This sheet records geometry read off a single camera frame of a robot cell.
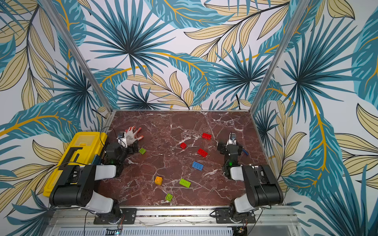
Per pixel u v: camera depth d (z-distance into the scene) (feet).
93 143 2.62
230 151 2.28
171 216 2.45
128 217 2.39
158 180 2.68
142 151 3.11
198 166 2.95
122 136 2.60
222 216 2.42
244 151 3.15
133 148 2.80
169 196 2.60
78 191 1.43
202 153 3.12
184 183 2.75
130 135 3.30
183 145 3.22
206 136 3.38
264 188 1.54
